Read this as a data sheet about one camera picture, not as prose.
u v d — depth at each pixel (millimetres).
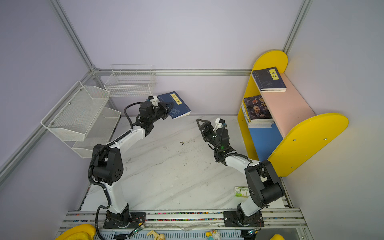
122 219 654
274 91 764
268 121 917
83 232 675
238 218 669
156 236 684
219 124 798
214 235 670
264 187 453
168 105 847
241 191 784
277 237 671
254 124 933
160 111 782
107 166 506
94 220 718
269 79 807
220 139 649
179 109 868
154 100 828
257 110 936
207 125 751
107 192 558
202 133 745
